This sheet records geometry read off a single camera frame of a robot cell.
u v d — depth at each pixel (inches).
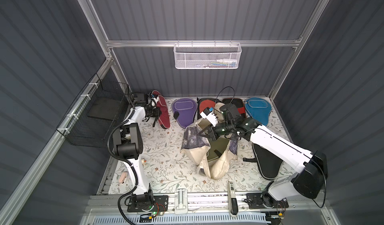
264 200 26.2
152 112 34.2
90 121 28.7
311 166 16.4
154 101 35.3
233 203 27.8
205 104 44.7
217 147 35.8
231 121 22.7
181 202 28.4
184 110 43.7
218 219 30.3
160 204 28.4
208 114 25.8
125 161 21.7
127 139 21.9
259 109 43.9
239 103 44.6
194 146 30.9
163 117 40.0
